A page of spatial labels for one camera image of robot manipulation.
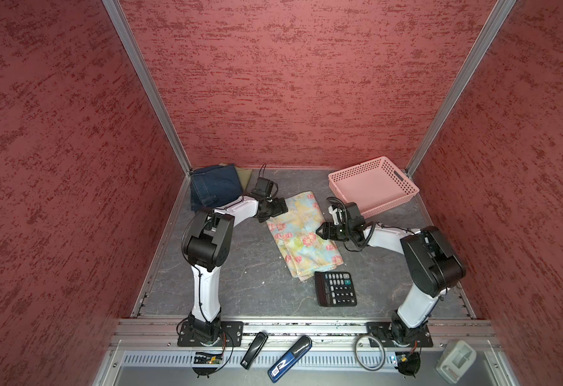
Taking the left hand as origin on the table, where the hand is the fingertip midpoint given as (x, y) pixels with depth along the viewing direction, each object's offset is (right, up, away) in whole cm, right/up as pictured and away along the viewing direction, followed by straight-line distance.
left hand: (280, 214), depth 100 cm
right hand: (+18, -8, -4) cm, 20 cm away
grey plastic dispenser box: (+53, -39, -32) cm, 73 cm away
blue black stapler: (+4, -38, -33) cm, 51 cm away
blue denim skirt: (-30, +12, +4) cm, 33 cm away
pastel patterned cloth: (+6, -5, -3) cm, 8 cm away
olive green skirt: (-18, +18, +14) cm, 29 cm away
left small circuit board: (-23, -42, -28) cm, 55 cm away
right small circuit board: (+39, -41, -30) cm, 65 cm away
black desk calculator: (+20, -24, -19) cm, 36 cm away
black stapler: (-7, -37, -31) cm, 49 cm away
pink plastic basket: (+46, +13, +12) cm, 49 cm away
